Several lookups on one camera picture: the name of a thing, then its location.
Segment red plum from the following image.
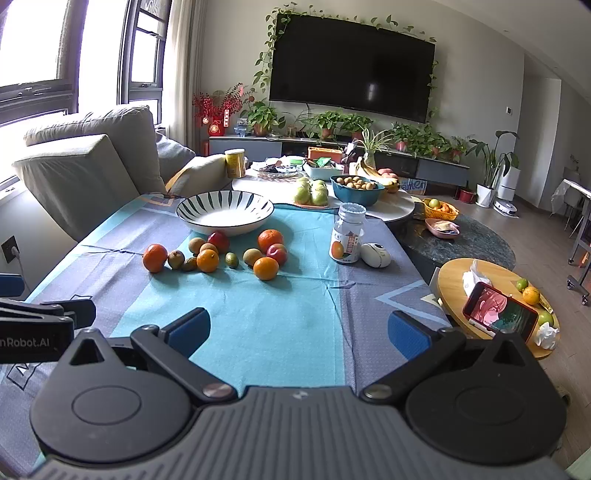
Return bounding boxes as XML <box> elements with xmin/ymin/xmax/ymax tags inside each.
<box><xmin>207</xmin><ymin>231</ymin><xmax>230</xmax><ymax>254</ymax></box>
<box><xmin>266</xmin><ymin>243</ymin><xmax>288</xmax><ymax>266</ymax></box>

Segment large dimpled orange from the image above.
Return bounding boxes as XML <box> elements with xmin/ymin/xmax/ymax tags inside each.
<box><xmin>257</xmin><ymin>229</ymin><xmax>283</xmax><ymax>254</ymax></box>

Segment small orange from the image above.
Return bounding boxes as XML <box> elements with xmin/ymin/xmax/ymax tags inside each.
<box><xmin>197</xmin><ymin>248</ymin><xmax>219</xmax><ymax>273</ymax></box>

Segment red smartphone on stand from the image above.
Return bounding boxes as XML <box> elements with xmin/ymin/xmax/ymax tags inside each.
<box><xmin>463</xmin><ymin>283</ymin><xmax>539</xmax><ymax>342</ymax></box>

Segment crumpled white tissue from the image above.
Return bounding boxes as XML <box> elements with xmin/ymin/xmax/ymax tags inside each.
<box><xmin>462</xmin><ymin>259</ymin><xmax>493</xmax><ymax>297</ymax></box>

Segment brown longan fruit left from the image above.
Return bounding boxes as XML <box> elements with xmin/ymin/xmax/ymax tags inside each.
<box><xmin>167</xmin><ymin>250</ymin><xmax>185</xmax><ymax>270</ymax></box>

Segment brown longan fruit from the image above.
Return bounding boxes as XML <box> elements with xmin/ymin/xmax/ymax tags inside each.
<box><xmin>167</xmin><ymin>250</ymin><xmax>185</xmax><ymax>270</ymax></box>
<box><xmin>188</xmin><ymin>237</ymin><xmax>206</xmax><ymax>256</ymax></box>
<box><xmin>242</xmin><ymin>248</ymin><xmax>263</xmax><ymax>268</ymax></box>

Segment white egg-shaped gadget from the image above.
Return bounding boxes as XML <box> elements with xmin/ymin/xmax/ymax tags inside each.
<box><xmin>360</xmin><ymin>243</ymin><xmax>392</xmax><ymax>269</ymax></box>

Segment brown longan fruit upper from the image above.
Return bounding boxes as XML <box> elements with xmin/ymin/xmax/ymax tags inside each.
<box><xmin>188</xmin><ymin>237</ymin><xmax>206</xmax><ymax>256</ymax></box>

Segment small green fruit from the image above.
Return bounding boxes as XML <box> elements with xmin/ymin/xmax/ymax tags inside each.
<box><xmin>224</xmin><ymin>252</ymin><xmax>238</xmax><ymax>269</ymax></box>

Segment blue patterned tablecloth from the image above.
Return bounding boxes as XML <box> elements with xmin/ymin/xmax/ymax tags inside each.
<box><xmin>0</xmin><ymin>193</ymin><xmax>452</xmax><ymax>478</ymax></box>

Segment orange on side table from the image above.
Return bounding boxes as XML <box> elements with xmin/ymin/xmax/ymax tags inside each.
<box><xmin>522</xmin><ymin>285</ymin><xmax>541</xmax><ymax>306</ymax></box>

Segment dark marble round table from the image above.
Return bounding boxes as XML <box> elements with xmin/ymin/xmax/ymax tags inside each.
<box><xmin>391</xmin><ymin>214</ymin><xmax>516</xmax><ymax>283</ymax></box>

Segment pink shallow dish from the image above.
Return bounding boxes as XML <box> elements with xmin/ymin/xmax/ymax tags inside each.
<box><xmin>425</xmin><ymin>218</ymin><xmax>461</xmax><ymax>239</ymax></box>

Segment brown longan fruit right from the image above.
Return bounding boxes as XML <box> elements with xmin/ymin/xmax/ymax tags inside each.
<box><xmin>242</xmin><ymin>248</ymin><xmax>263</xmax><ymax>268</ymax></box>

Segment grey sofa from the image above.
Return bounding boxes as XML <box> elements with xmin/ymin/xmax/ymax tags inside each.
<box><xmin>13</xmin><ymin>105</ymin><xmax>195</xmax><ymax>241</ymax></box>

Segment clear vitamin bottle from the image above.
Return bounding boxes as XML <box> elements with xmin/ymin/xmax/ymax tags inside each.
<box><xmin>329</xmin><ymin>203</ymin><xmax>367</xmax><ymax>264</ymax></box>

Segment yellow fruit basket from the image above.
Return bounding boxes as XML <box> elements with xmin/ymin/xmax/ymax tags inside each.
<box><xmin>422</xmin><ymin>198</ymin><xmax>460</xmax><ymax>221</ymax></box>

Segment white round coffee table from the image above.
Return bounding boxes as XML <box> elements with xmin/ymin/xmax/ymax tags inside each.
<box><xmin>231</xmin><ymin>168</ymin><xmax>415</xmax><ymax>223</ymax></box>

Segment striped white ceramic bowl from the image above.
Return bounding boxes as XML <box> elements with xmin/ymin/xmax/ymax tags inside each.
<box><xmin>176</xmin><ymin>190</ymin><xmax>274</xmax><ymax>237</ymax></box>

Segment banana bunch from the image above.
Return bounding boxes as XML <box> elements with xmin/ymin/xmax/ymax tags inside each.
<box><xmin>356</xmin><ymin>157</ymin><xmax>400</xmax><ymax>194</ymax></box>

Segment blue bowl of longans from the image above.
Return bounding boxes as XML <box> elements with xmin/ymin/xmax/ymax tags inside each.
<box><xmin>331</xmin><ymin>175</ymin><xmax>385</xmax><ymax>207</ymax></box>

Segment white robot vacuum dock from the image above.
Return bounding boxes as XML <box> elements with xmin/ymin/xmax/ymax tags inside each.
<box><xmin>493</xmin><ymin>166</ymin><xmax>521</xmax><ymax>218</ymax></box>

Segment beige cushion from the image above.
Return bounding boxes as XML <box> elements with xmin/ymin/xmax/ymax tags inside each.
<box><xmin>165</xmin><ymin>154</ymin><xmax>231</xmax><ymax>197</ymax></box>

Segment tray of green apples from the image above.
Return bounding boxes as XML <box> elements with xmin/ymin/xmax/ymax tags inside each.
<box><xmin>293</xmin><ymin>178</ymin><xmax>329</xmax><ymax>208</ymax></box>

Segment grey tv cabinet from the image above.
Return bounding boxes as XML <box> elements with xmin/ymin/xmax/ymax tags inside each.
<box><xmin>208</xmin><ymin>134</ymin><xmax>471</xmax><ymax>188</ymax></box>

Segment white potted tall plant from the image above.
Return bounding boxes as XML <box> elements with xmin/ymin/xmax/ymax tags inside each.
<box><xmin>467</xmin><ymin>130</ymin><xmax>519</xmax><ymax>208</ymax></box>

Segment light blue snack tray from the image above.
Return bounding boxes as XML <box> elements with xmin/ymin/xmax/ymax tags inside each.
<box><xmin>303</xmin><ymin>157</ymin><xmax>344</xmax><ymax>181</ymax></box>

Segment yellow tin can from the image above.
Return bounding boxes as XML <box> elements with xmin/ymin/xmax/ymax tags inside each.
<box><xmin>224</xmin><ymin>148</ymin><xmax>246</xmax><ymax>179</ymax></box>

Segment glass plate of snacks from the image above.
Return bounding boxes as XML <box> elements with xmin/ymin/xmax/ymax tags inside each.
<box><xmin>250</xmin><ymin>159</ymin><xmax>303</xmax><ymax>180</ymax></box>

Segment metal trolley desk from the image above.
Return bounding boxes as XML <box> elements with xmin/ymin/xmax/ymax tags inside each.
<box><xmin>565</xmin><ymin>180</ymin><xmax>591</xmax><ymax>306</ymax></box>

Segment orange box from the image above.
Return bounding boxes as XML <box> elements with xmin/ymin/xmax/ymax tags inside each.
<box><xmin>308</xmin><ymin>147</ymin><xmax>342</xmax><ymax>163</ymax></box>

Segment wall power socket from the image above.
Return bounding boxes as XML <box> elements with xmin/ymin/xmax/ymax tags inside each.
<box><xmin>1</xmin><ymin>236</ymin><xmax>20</xmax><ymax>264</ymax></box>

